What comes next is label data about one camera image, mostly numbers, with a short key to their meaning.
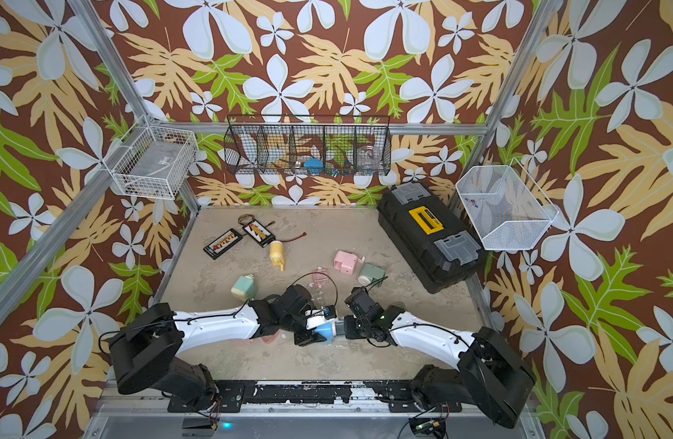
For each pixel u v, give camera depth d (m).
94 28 0.70
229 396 0.74
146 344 0.47
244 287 0.89
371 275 0.94
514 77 0.79
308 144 0.98
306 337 0.73
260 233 1.10
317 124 0.91
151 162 0.86
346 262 0.97
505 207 0.84
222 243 1.07
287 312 0.66
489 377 0.41
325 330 0.78
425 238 0.89
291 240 1.11
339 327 0.80
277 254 0.96
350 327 0.75
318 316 0.72
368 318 0.65
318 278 0.96
